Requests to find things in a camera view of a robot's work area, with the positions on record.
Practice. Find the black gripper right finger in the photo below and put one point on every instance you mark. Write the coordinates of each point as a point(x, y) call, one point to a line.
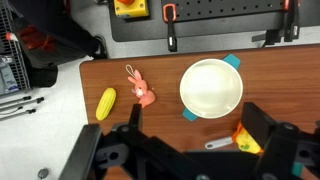
point(258, 121)

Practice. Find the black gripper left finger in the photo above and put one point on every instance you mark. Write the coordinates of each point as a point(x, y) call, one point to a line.
point(91, 150)

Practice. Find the pink bunny toy with loop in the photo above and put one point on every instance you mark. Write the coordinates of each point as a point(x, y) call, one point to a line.
point(142, 90)

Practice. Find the yellow toy corn cob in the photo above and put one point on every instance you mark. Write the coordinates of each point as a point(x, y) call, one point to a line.
point(106, 103)

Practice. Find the small grey round disc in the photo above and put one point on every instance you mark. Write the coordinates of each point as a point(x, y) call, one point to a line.
point(42, 173)

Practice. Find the black tipped tripod legs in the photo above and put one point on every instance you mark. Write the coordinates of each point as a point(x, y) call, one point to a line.
point(20, 106)

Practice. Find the black clamp with orange grip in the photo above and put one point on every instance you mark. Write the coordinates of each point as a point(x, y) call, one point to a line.
point(289, 23)
point(171, 30)

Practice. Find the black base mat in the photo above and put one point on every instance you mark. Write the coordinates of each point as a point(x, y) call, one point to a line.
point(203, 30)

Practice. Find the black perforated board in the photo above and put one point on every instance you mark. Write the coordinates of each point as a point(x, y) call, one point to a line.
point(220, 8)

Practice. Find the person in dark clothes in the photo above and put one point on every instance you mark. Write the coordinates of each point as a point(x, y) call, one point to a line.
point(53, 30)

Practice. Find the yellow box with red button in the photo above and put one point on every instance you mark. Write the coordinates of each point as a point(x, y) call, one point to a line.
point(131, 8)

